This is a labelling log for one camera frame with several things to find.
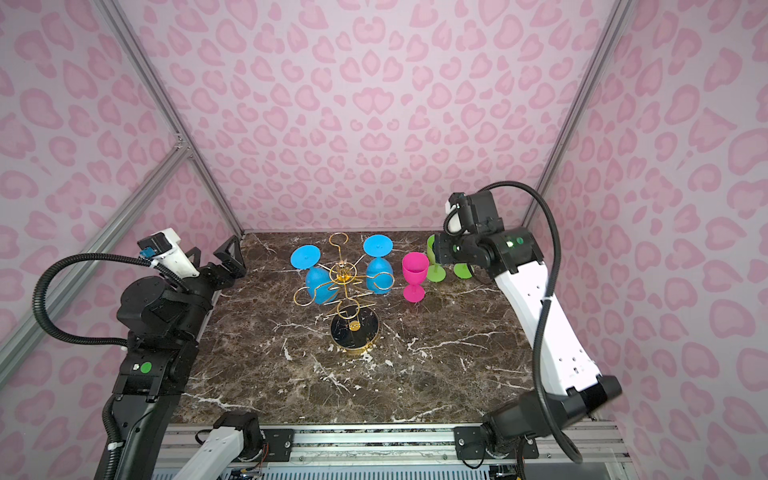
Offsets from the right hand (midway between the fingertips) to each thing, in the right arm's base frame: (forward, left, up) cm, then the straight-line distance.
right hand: (444, 243), depth 69 cm
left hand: (-7, +46, +9) cm, 48 cm away
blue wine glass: (-3, +31, -13) cm, 34 cm away
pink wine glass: (+9, +6, -21) cm, 24 cm away
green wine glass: (+17, -2, -34) cm, 38 cm away
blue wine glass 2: (0, +16, -12) cm, 20 cm away
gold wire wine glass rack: (-5, +24, -33) cm, 42 cm away
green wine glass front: (+18, -12, -35) cm, 41 cm away
